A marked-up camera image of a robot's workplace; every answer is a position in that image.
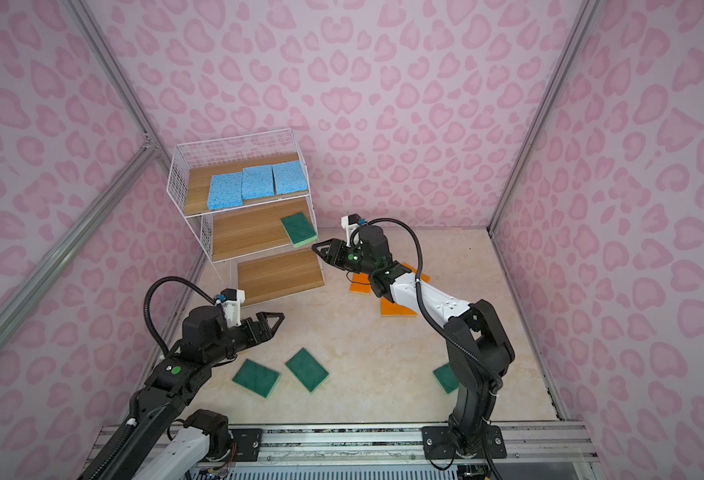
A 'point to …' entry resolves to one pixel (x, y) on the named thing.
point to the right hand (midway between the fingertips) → (317, 247)
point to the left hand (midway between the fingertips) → (274, 316)
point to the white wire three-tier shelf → (251, 236)
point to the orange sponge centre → (388, 308)
